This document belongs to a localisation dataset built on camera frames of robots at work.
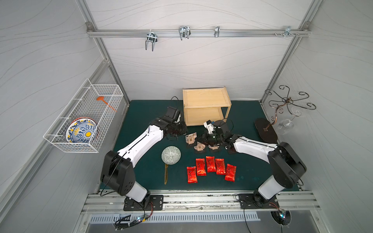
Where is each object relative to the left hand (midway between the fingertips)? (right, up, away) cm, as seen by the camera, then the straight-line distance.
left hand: (187, 130), depth 83 cm
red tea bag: (+3, -25, -2) cm, 25 cm away
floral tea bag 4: (+21, -7, -18) cm, 28 cm away
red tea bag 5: (+25, -23, -1) cm, 34 cm away
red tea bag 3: (+14, -20, +2) cm, 25 cm away
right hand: (+4, -5, +2) cm, 7 cm away
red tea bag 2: (+8, -21, +1) cm, 23 cm away
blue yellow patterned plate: (-46, +2, -21) cm, 51 cm away
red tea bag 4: (+19, -22, +1) cm, 30 cm away
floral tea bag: (+2, -5, +3) cm, 7 cm away
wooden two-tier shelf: (+9, +16, +9) cm, 20 cm away
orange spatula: (-48, +18, -4) cm, 51 cm away
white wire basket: (-51, +14, -12) cm, 54 cm away
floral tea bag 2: (+8, -12, +10) cm, 18 cm away
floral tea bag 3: (+17, -13, +11) cm, 24 cm away
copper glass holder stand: (+57, -2, +16) cm, 59 cm away
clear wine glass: (+55, +3, -4) cm, 55 cm away
